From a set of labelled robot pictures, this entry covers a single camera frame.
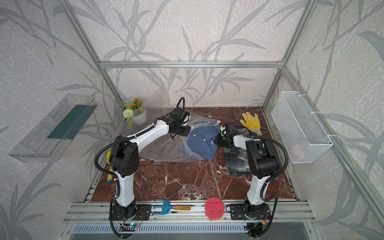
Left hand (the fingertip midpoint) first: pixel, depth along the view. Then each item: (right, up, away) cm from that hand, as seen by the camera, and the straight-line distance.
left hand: (187, 131), depth 94 cm
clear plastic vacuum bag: (-10, -10, -1) cm, 14 cm away
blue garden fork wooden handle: (-8, -37, -20) cm, 42 cm away
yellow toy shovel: (-42, -25, -11) cm, 50 cm away
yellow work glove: (+48, +5, +18) cm, 51 cm away
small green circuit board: (-24, -43, -23) cm, 55 cm away
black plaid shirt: (+30, -17, -5) cm, 35 cm away
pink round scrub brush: (+16, -36, -22) cm, 45 cm away
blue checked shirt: (+9, -6, +5) cm, 12 cm away
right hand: (+17, -6, +6) cm, 19 cm away
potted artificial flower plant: (-35, +11, +6) cm, 37 cm away
